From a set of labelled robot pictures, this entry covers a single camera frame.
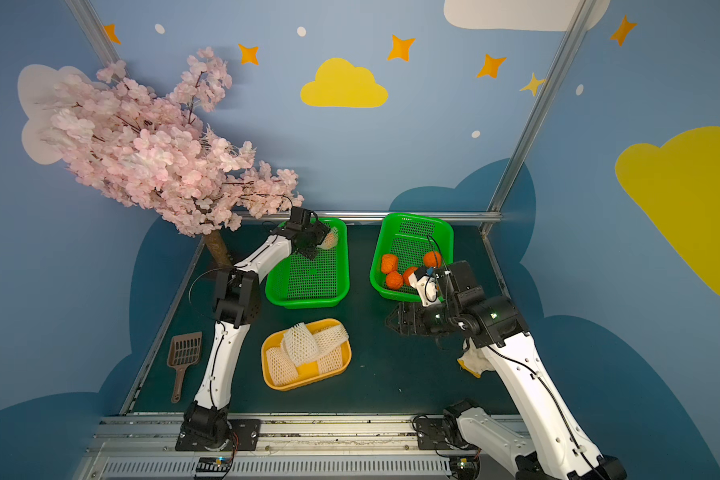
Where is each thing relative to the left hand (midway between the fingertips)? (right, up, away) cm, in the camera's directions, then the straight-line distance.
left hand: (329, 232), depth 109 cm
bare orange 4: (+28, -15, -8) cm, 33 cm away
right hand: (+22, -23, -41) cm, 52 cm away
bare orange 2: (+23, -17, -8) cm, 30 cm away
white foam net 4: (-4, -32, -34) cm, 46 cm away
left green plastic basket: (-10, -18, -5) cm, 21 cm away
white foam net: (-10, -40, -29) cm, 50 cm away
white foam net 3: (+3, -32, -28) cm, 42 cm away
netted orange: (+1, -3, +2) cm, 4 cm away
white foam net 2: (+4, -39, -27) cm, 48 cm away
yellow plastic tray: (-13, -33, -25) cm, 43 cm away
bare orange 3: (+38, -10, -4) cm, 39 cm away
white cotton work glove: (+46, -40, -22) cm, 65 cm away
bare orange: (+22, -12, -5) cm, 25 cm away
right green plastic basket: (+32, -2, +9) cm, 33 cm away
